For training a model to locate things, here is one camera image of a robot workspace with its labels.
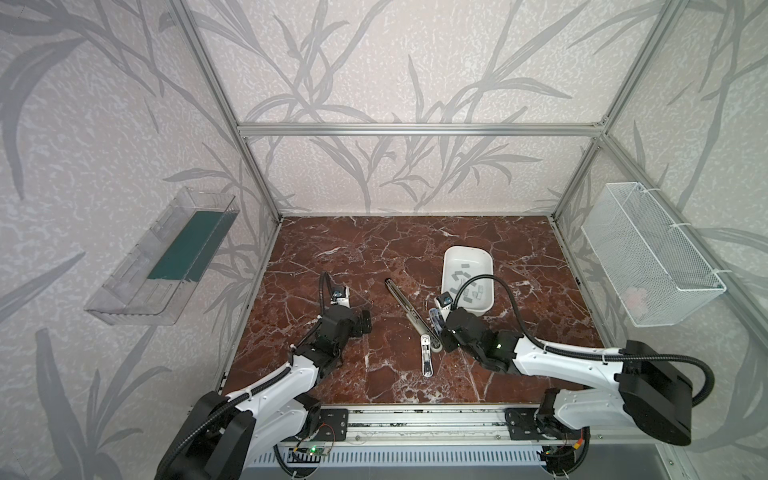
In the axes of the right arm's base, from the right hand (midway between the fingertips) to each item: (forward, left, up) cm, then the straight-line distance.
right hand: (440, 312), depth 85 cm
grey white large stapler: (+1, +7, -7) cm, 10 cm away
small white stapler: (-11, +4, -8) cm, 14 cm away
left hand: (+4, +24, 0) cm, 24 cm away
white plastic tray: (+22, -9, -8) cm, 25 cm away
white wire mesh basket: (-3, -44, +25) cm, 50 cm away
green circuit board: (-32, +32, -7) cm, 46 cm away
